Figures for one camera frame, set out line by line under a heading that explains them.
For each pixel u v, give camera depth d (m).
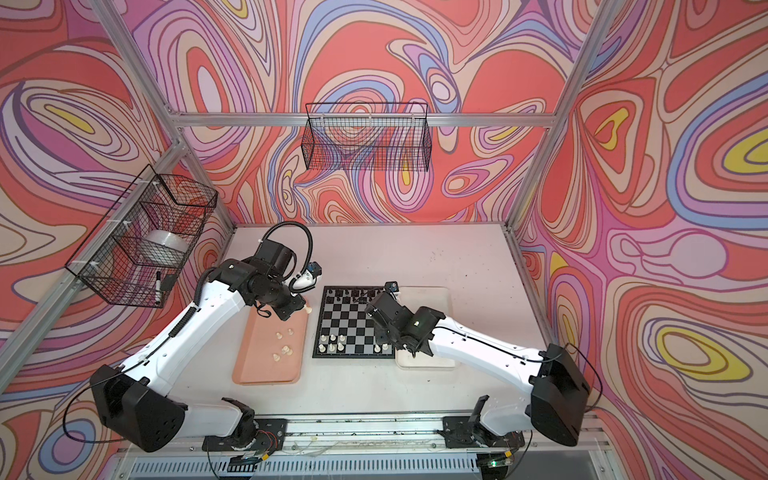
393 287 0.71
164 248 0.70
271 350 0.87
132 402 0.38
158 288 0.72
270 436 0.72
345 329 0.89
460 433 0.73
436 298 0.98
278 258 0.61
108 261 0.67
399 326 0.58
